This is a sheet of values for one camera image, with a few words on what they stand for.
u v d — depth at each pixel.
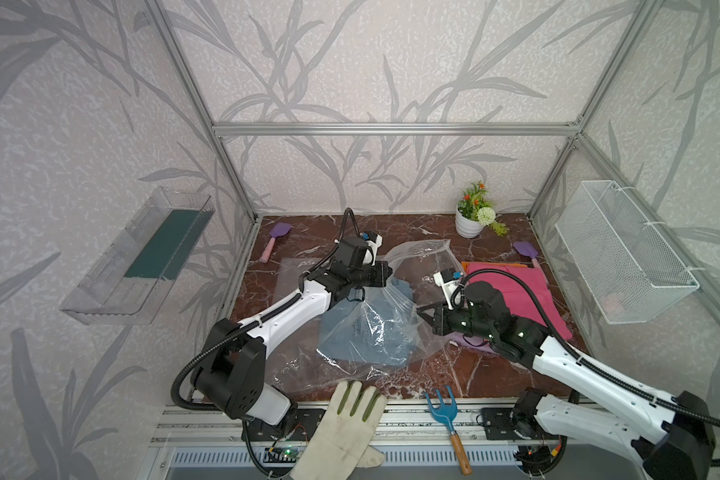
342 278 0.64
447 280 0.67
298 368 0.82
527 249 1.08
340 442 0.71
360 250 0.66
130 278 0.64
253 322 0.46
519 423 0.65
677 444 0.38
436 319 0.68
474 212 1.02
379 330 0.82
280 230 1.16
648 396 0.42
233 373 0.42
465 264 1.02
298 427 0.72
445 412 0.75
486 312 0.55
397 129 0.97
